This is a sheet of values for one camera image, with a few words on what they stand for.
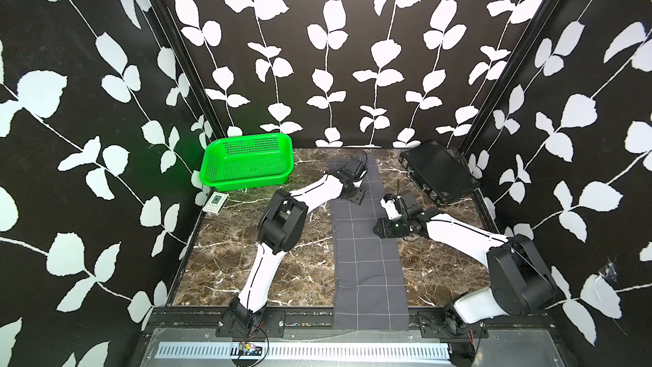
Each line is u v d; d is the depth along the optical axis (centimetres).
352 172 80
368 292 80
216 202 98
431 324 73
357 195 90
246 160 115
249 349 70
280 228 56
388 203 84
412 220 68
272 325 73
